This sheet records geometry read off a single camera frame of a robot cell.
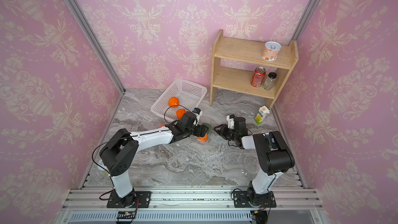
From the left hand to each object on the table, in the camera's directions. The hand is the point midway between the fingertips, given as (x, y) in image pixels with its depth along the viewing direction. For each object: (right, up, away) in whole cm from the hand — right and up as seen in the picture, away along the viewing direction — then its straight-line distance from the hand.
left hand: (204, 128), depth 91 cm
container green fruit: (+3, +1, +1) cm, 3 cm away
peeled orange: (-22, +16, +15) cm, 31 cm away
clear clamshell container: (+4, -6, +3) cm, 7 cm away
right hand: (+7, -1, +3) cm, 8 cm away
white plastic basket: (-11, +22, +26) cm, 36 cm away
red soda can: (+30, +30, -4) cm, 43 cm away
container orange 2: (-1, -6, -3) cm, 7 cm away
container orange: (-18, +5, -24) cm, 31 cm away
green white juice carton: (+36, +10, +2) cm, 37 cm away
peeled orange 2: (-16, +8, +10) cm, 20 cm away
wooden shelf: (+21, +30, +8) cm, 37 cm away
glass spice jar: (+37, +26, -4) cm, 45 cm away
